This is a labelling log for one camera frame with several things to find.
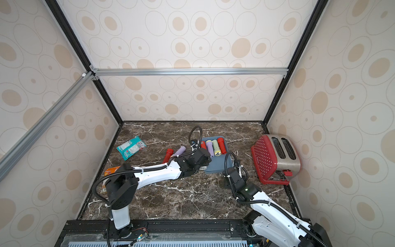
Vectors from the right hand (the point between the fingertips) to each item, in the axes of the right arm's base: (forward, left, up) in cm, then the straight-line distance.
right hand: (237, 176), depth 84 cm
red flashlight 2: (+16, +41, -4) cm, 45 cm away
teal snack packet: (+18, +69, -3) cm, 71 cm away
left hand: (+8, +14, +7) cm, 18 cm away
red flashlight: (+24, +7, -4) cm, 25 cm away
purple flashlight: (+17, +35, -4) cm, 39 cm away
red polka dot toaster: (+5, -19, +11) cm, 22 cm away
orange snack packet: (+1, +77, -3) cm, 77 cm away
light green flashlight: (+19, +10, -3) cm, 22 cm away
